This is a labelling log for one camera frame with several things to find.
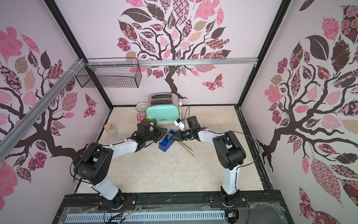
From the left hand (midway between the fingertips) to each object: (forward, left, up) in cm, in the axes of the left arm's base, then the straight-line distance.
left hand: (168, 131), depth 90 cm
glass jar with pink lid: (+3, +41, -5) cm, 41 cm away
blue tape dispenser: (-5, +2, -6) cm, 8 cm away
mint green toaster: (+16, +4, +7) cm, 18 cm away
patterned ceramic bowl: (+32, +26, -9) cm, 42 cm away
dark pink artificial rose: (+9, +19, +1) cm, 22 cm away
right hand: (-4, -2, -1) cm, 4 cm away
